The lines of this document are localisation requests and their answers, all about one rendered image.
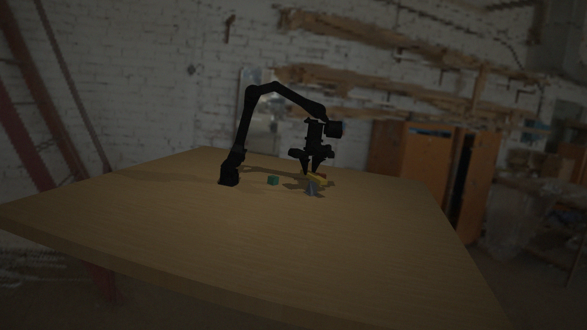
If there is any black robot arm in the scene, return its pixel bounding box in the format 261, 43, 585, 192
218, 81, 343, 187

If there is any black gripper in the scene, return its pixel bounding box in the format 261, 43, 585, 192
288, 135, 335, 175

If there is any yellow bar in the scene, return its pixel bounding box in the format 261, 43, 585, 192
300, 170, 328, 185

